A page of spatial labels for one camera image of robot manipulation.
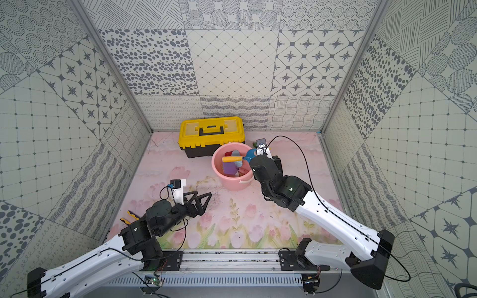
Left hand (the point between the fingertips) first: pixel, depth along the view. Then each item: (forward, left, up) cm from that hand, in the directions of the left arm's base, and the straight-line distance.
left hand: (202, 189), depth 71 cm
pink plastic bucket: (+8, -11, -8) cm, 15 cm away
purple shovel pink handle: (+17, -9, -10) cm, 21 cm away
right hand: (+10, -25, +8) cm, 28 cm away
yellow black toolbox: (+32, +8, -4) cm, 33 cm away
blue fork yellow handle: (+11, -19, +8) cm, 23 cm away
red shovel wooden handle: (+18, -15, -15) cm, 28 cm away
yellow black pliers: (-3, +36, -21) cm, 42 cm away
